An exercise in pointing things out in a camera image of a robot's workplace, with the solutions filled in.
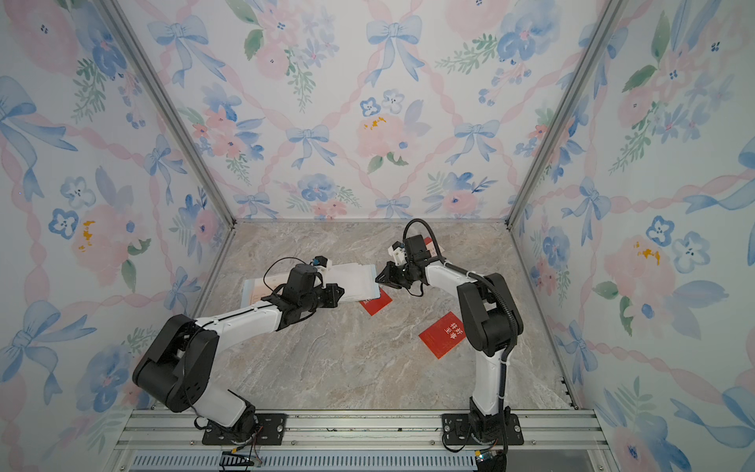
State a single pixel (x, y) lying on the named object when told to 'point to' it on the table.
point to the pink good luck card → (263, 287)
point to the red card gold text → (444, 334)
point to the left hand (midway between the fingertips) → (347, 289)
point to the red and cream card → (431, 247)
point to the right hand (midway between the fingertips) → (380, 278)
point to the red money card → (377, 305)
